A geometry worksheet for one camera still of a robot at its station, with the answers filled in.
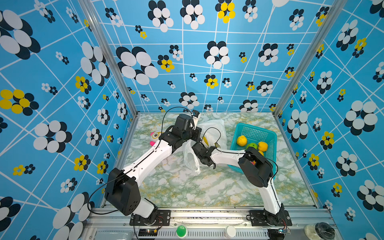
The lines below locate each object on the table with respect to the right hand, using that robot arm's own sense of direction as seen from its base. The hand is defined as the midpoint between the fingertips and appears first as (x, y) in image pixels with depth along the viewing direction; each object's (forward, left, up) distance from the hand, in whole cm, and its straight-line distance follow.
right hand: (213, 148), depth 97 cm
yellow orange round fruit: (-1, -31, +3) cm, 31 cm away
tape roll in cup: (-45, -41, +7) cm, 62 cm away
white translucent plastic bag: (0, +1, +17) cm, 17 cm away
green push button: (-46, +17, +8) cm, 49 cm away
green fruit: (0, -25, +4) cm, 25 cm away
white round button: (-45, -5, +5) cm, 46 cm away
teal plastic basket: (+9, -29, +1) cm, 31 cm away
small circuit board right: (-46, -27, -1) cm, 53 cm away
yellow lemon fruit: (+3, -19, +4) cm, 19 cm away
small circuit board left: (-45, +36, -4) cm, 58 cm away
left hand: (-1, +8, +22) cm, 23 cm away
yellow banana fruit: (-2, +5, +12) cm, 13 cm away
